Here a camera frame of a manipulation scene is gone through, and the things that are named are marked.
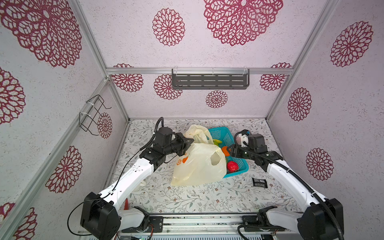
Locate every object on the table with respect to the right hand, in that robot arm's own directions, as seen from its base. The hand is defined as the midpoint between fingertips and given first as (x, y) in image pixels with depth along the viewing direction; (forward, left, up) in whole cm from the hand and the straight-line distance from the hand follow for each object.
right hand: (231, 146), depth 82 cm
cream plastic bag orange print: (-12, +17, +5) cm, 21 cm away
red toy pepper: (-6, -2, -12) cm, 14 cm away
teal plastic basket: (+18, +2, -16) cm, 24 cm away
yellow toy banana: (+14, +6, -15) cm, 21 cm away
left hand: (-3, +20, +9) cm, 22 cm away
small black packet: (-13, -18, -17) cm, 28 cm away
